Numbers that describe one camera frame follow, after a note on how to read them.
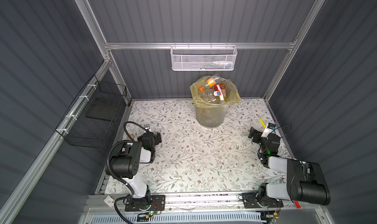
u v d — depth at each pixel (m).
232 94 0.91
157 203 0.73
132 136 0.74
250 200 0.74
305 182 0.44
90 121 0.73
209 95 0.92
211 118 0.97
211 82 0.92
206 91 0.94
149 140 0.75
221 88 0.94
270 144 0.68
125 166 0.47
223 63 0.91
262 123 1.04
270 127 0.77
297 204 0.73
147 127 0.84
